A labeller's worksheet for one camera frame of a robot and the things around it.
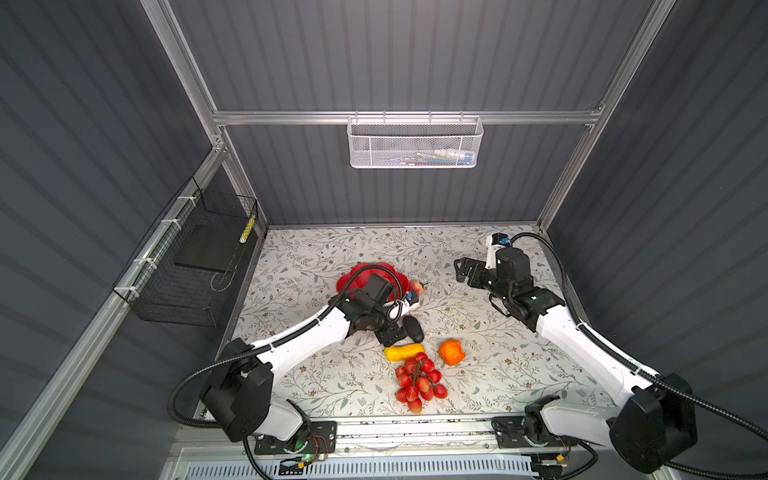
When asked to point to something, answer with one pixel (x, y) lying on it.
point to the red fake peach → (418, 287)
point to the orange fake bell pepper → (451, 352)
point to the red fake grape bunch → (418, 381)
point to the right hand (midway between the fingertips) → (471, 265)
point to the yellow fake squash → (402, 352)
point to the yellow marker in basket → (247, 229)
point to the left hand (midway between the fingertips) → (397, 322)
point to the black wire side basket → (185, 271)
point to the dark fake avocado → (413, 329)
